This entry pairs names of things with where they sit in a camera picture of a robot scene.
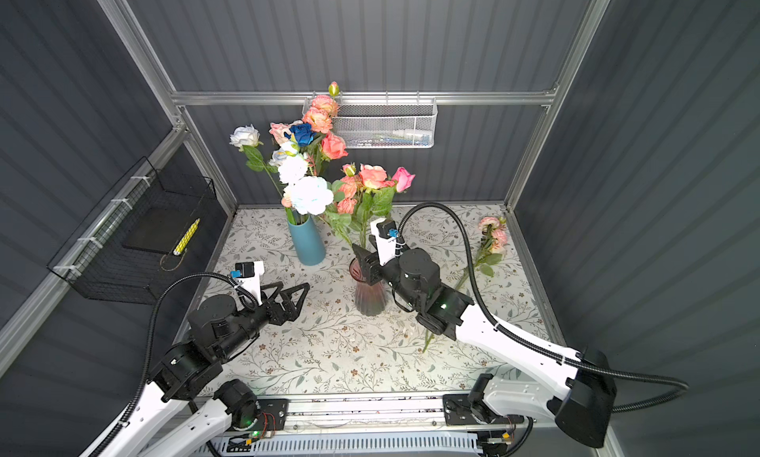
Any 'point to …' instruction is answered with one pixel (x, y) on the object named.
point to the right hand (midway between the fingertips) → (364, 244)
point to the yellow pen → (178, 249)
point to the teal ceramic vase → (308, 241)
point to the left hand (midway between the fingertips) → (297, 286)
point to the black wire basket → (96, 261)
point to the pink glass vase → (371, 300)
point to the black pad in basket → (160, 228)
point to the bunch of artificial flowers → (490, 259)
